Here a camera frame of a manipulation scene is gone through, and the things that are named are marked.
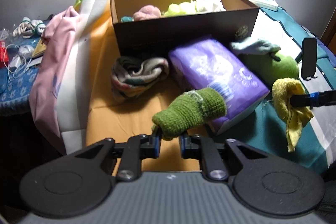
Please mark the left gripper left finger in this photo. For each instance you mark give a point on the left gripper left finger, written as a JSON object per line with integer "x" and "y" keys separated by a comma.
{"x": 133, "y": 152}

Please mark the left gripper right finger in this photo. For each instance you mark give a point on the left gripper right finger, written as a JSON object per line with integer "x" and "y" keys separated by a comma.
{"x": 204, "y": 150}

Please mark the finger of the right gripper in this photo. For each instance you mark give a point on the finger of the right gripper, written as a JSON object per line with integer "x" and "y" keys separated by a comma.
{"x": 309, "y": 58}
{"x": 315, "y": 99}

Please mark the green knitted sock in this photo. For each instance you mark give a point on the green knitted sock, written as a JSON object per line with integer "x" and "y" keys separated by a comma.
{"x": 190, "y": 110}

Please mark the green caterpillar plush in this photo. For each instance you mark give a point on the green caterpillar plush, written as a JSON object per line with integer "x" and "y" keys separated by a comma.
{"x": 268, "y": 70}

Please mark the mint zip pouch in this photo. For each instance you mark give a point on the mint zip pouch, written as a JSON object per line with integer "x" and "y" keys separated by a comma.
{"x": 253, "y": 46}

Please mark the white fluffy towel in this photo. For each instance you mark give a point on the white fluffy towel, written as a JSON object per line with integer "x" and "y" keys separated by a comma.
{"x": 209, "y": 6}

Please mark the neon yellow knotted cloth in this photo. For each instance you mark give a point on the neon yellow knotted cloth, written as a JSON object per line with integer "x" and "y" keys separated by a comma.
{"x": 184, "y": 8}

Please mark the pink plush toy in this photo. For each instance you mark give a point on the pink plush toy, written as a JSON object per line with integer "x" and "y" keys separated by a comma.
{"x": 145, "y": 13}

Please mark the white power strip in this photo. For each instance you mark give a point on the white power strip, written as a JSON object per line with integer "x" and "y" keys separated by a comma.
{"x": 267, "y": 4}

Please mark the striped rolled scarf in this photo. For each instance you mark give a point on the striped rolled scarf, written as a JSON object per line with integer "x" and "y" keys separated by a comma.
{"x": 131, "y": 77}

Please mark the purple pad package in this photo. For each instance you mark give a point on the purple pad package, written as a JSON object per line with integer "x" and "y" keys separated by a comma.
{"x": 208, "y": 63}

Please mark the dark cardboard box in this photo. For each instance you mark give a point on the dark cardboard box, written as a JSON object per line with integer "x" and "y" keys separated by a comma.
{"x": 145, "y": 39}

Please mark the pink cloth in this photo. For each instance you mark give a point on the pink cloth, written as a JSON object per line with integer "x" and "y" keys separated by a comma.
{"x": 59, "y": 37}

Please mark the blue floral mat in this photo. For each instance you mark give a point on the blue floral mat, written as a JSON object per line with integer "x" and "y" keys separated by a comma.
{"x": 16, "y": 84}

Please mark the red small packet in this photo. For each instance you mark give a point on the red small packet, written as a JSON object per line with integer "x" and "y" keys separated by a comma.
{"x": 4, "y": 59}

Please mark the white charger with cable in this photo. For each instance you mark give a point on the white charger with cable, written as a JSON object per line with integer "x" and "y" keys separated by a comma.
{"x": 19, "y": 63}

